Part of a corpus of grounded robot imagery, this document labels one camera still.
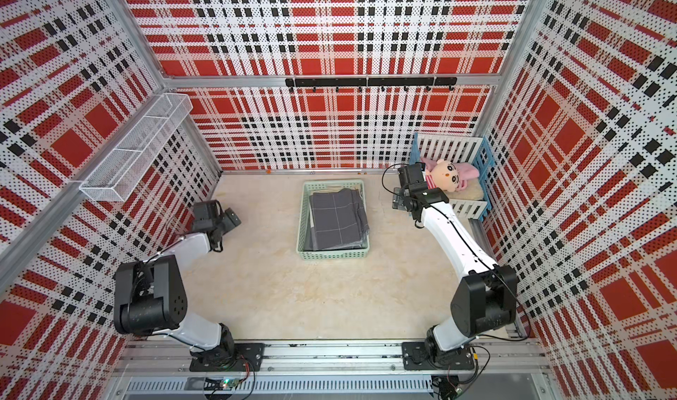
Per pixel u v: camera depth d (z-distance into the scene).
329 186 1.08
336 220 0.97
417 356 0.73
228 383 0.69
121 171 0.70
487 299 0.42
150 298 0.45
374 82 0.90
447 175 0.96
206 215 0.72
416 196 0.58
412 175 0.64
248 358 0.73
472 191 1.01
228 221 0.86
